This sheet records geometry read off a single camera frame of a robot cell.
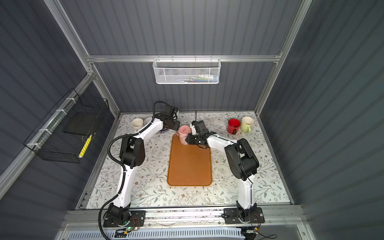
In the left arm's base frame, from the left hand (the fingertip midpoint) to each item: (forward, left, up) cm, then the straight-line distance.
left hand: (176, 124), depth 105 cm
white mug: (+2, +28, 0) cm, 28 cm away
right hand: (-14, -8, 0) cm, 16 cm away
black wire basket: (-22, +52, +22) cm, 61 cm away
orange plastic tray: (-29, -8, -6) cm, 31 cm away
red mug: (-1, -42, -2) cm, 42 cm away
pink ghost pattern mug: (-12, -5, +5) cm, 14 cm away
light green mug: (-4, -49, +3) cm, 50 cm away
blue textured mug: (+2, +20, +3) cm, 20 cm away
